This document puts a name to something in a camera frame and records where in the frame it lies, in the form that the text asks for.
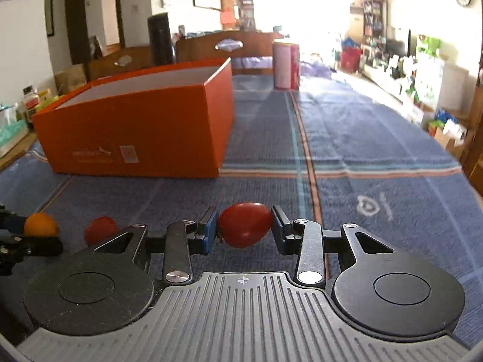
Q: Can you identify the orange fruit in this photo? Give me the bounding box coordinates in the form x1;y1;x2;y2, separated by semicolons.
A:
24;212;59;237

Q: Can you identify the red tomato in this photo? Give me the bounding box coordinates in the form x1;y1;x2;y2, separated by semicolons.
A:
84;216;120;246
217;203;272;249

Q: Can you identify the tissue pack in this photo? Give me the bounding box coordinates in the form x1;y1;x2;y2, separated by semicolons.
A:
0;120;29;158

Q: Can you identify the blue checked tablecloth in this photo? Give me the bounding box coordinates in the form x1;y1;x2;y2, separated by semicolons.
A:
1;76;482;345

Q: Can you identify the bottle with red label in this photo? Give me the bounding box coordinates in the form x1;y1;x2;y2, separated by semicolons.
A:
23;85;40;128

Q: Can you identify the orange cardboard box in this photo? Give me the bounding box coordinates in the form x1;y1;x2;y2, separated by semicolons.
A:
33;59;235;178

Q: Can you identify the wooden chair left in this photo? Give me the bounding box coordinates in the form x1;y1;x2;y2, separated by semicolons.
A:
88;45;152;81

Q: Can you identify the wooden chair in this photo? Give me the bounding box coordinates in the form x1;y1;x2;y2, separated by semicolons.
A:
88;45;152;81
174;30;283;75

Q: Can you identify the red basket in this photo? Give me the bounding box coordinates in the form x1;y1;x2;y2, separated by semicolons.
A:
340;47;362;73

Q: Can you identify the pink cylindrical can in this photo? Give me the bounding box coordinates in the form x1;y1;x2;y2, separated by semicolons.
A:
273;39;300;90

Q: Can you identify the black cylindrical speaker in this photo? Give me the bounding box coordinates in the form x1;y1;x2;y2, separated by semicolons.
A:
147;12;174;66

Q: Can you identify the wooden chair back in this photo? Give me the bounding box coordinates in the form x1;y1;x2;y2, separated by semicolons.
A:
174;30;283;75

